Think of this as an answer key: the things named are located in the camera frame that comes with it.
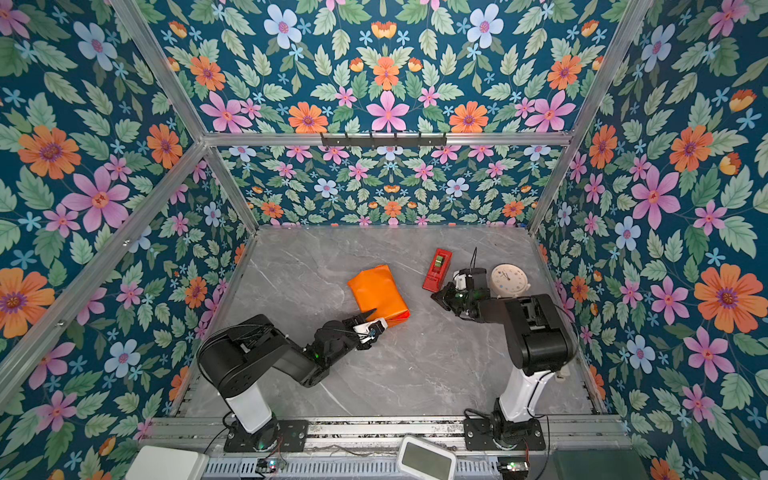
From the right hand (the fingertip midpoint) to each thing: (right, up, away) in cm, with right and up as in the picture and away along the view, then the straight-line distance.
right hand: (432, 292), depth 96 cm
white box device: (-64, -35, -30) cm, 79 cm away
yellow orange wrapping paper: (-18, +2, -3) cm, 18 cm away
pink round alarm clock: (+27, +4, +5) cm, 28 cm away
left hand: (-16, -4, -9) cm, 19 cm away
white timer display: (-5, -34, -29) cm, 45 cm away
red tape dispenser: (+3, +7, +5) cm, 9 cm away
